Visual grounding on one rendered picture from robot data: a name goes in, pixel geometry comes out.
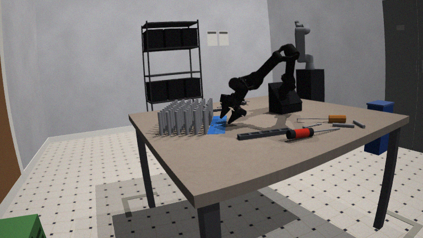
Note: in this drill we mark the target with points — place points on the orange-brown tool handle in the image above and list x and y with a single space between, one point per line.
332 118

